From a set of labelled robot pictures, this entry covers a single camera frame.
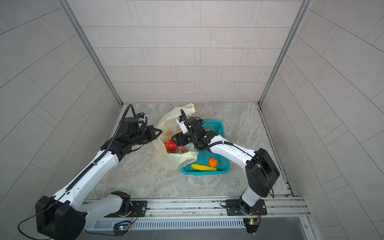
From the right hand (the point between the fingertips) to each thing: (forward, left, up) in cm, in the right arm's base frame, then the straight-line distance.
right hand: (176, 136), depth 80 cm
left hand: (+1, +5, +6) cm, 8 cm away
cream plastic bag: (+3, +3, +8) cm, 9 cm away
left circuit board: (-37, +24, -13) cm, 46 cm away
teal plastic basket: (-10, -17, -15) cm, 24 cm away
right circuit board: (-39, -33, -17) cm, 54 cm away
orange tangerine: (-11, -19, -12) cm, 25 cm away
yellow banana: (-13, -13, -12) cm, 22 cm away
